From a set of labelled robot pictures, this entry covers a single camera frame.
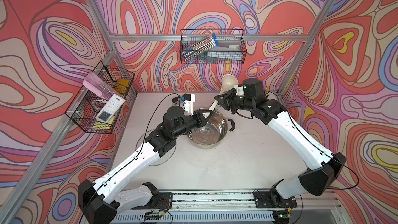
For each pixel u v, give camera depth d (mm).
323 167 400
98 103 692
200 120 571
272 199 659
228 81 762
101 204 368
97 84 710
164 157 515
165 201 730
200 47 788
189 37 877
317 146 428
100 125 650
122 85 782
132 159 447
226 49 881
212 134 981
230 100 616
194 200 750
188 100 603
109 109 690
